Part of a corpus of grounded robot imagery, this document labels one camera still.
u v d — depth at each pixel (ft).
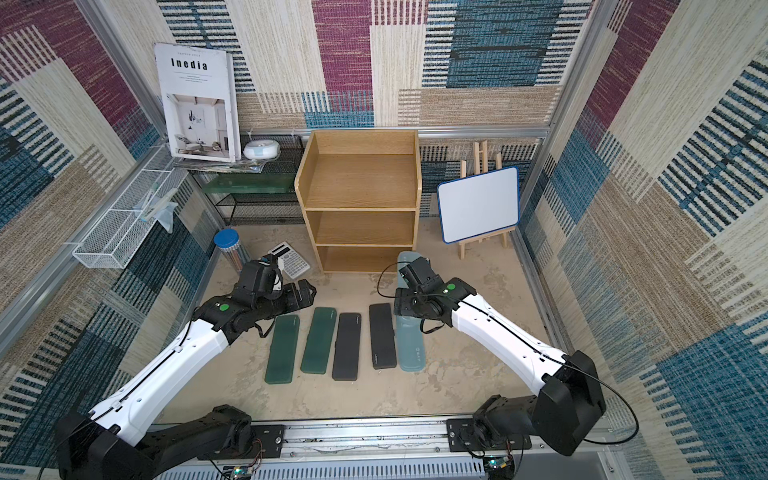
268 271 1.98
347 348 2.87
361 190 2.82
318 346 2.88
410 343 2.88
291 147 3.08
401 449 2.39
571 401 1.30
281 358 2.81
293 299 2.27
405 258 2.84
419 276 1.99
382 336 2.91
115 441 1.23
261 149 2.85
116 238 2.35
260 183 3.22
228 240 2.92
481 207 3.38
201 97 2.54
